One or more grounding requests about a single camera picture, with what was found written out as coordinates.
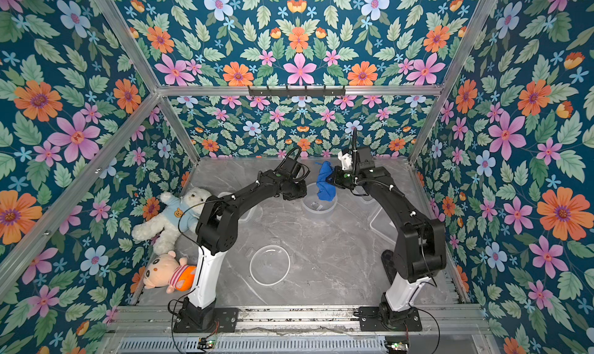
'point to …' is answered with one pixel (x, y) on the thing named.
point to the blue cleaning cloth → (326, 189)
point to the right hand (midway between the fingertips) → (333, 174)
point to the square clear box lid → (382, 223)
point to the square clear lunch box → (372, 201)
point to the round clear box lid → (270, 265)
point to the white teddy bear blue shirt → (180, 215)
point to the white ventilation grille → (254, 345)
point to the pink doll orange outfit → (165, 270)
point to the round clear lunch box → (315, 208)
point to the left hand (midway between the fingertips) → (309, 191)
